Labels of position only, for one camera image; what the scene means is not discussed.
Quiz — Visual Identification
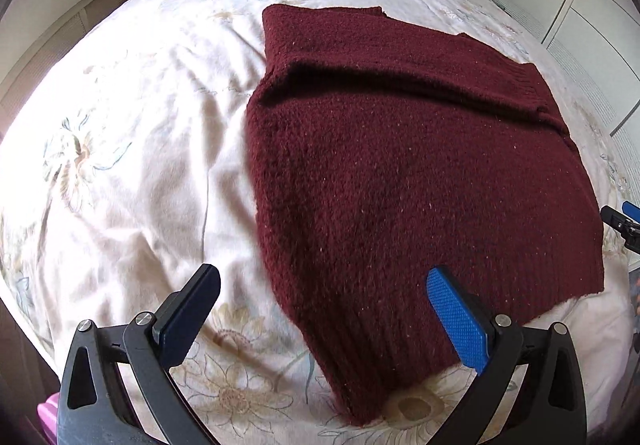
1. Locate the bed with floral white cover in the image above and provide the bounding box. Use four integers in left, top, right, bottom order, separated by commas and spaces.
0, 0, 640, 445

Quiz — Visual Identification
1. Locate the dark red knitted sweater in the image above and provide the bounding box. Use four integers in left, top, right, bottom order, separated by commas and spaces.
245, 4, 606, 427

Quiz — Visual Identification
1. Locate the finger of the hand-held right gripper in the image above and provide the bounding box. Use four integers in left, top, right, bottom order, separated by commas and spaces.
600, 202, 640, 254

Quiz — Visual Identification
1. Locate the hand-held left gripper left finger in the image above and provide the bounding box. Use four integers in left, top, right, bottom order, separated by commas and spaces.
57, 263, 222, 445

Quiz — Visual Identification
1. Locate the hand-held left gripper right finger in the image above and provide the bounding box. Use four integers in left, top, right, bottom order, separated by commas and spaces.
425, 266, 588, 445

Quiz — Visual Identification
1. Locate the pink plastic object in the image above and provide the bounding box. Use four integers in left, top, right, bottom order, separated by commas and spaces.
37, 392, 62, 445

